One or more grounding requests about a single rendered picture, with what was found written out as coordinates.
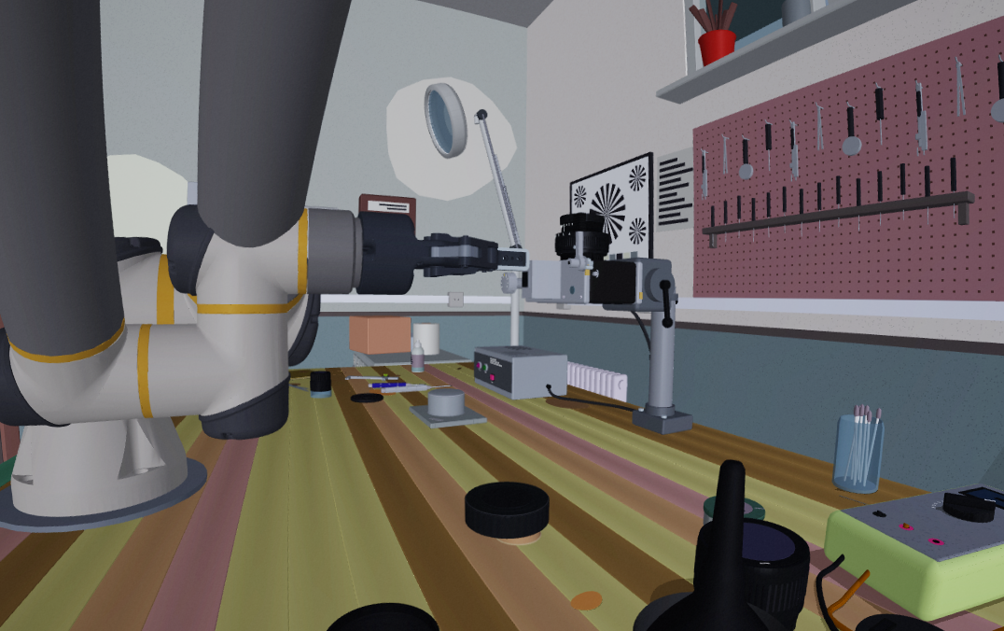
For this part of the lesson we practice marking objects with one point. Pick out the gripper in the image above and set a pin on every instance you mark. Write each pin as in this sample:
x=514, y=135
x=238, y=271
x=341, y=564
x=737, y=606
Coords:
x=386, y=252

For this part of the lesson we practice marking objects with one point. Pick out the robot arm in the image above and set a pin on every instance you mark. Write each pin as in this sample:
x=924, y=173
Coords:
x=73, y=175

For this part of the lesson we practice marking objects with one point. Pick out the black lens cap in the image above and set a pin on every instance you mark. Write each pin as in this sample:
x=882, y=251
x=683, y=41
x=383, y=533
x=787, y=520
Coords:
x=367, y=398

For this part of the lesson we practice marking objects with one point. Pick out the black loose lens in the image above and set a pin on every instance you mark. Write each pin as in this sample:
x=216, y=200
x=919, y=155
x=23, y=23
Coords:
x=774, y=561

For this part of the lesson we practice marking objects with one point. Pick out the white paper roll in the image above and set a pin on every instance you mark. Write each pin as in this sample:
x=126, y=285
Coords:
x=427, y=338

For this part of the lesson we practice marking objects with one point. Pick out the small grey bottle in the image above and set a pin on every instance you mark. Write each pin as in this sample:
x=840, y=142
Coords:
x=417, y=358

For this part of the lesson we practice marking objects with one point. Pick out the brown cardboard box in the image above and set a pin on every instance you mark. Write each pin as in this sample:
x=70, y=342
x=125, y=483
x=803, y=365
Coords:
x=379, y=335

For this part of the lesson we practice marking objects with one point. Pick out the grey control box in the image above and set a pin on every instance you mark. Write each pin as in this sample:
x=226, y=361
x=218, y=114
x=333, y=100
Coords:
x=524, y=372

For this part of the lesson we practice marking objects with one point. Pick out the grey magnifier lamp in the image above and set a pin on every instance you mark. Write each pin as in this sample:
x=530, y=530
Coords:
x=447, y=120

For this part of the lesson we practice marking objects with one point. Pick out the blue screwdriver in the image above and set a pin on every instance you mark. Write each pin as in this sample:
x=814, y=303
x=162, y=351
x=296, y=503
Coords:
x=388, y=384

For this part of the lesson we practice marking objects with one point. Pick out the silver tweezers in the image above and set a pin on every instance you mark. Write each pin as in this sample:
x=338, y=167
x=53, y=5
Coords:
x=370, y=378

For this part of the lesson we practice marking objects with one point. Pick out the black and white test chart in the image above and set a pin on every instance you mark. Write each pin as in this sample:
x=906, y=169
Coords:
x=612, y=202

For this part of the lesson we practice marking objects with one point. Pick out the white ribbed radiator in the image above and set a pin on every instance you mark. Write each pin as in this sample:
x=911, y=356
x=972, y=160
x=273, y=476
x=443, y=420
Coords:
x=597, y=380

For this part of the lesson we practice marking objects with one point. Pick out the small black cylinder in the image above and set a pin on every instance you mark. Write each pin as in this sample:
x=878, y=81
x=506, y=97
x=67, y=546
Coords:
x=320, y=382

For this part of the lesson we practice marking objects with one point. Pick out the black stand clamp knob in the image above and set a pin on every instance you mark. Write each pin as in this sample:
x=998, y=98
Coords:
x=666, y=287

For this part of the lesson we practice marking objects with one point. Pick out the white line pattern chart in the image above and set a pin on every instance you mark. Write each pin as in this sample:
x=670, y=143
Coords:
x=675, y=188

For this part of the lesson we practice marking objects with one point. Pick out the red pot with brushes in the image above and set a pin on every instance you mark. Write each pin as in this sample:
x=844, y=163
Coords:
x=717, y=46

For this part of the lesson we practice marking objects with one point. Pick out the grey round base sheet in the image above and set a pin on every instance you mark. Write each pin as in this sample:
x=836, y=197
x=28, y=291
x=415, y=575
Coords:
x=186, y=491

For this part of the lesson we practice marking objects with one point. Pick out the black round disc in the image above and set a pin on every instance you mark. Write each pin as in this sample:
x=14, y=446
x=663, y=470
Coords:
x=384, y=619

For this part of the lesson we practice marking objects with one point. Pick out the green tape roll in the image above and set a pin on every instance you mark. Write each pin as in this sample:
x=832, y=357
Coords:
x=754, y=507

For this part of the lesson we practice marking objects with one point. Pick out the maroon pegboard with tools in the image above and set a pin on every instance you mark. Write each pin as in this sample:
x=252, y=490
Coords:
x=870, y=237

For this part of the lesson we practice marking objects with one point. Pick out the grey cylinder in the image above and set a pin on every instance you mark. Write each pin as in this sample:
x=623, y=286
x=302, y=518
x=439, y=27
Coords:
x=796, y=10

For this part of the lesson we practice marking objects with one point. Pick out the glass jar with swabs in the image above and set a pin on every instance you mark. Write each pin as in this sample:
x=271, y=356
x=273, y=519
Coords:
x=858, y=456

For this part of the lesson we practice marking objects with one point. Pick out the green and grey meter box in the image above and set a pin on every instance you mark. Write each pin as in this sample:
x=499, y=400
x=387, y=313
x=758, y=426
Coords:
x=905, y=561

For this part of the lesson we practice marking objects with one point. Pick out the black meter knob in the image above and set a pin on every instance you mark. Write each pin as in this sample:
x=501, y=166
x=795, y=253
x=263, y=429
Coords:
x=968, y=507

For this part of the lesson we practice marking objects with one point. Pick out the white wall socket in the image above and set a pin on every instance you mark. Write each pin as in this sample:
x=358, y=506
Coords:
x=456, y=299

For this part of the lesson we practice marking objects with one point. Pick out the silver and black SLR camera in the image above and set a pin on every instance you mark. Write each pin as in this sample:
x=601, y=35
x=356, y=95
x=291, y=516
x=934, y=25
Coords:
x=554, y=282

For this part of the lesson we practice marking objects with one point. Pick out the black ribbed camera lens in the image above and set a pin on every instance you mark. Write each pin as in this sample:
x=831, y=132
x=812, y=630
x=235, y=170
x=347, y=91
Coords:
x=583, y=237

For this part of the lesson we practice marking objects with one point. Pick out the grey tray with post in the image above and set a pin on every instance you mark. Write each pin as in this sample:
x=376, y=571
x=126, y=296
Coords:
x=447, y=408

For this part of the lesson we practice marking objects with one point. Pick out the grey wall shelf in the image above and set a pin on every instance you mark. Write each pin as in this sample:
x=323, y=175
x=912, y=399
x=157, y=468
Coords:
x=774, y=54

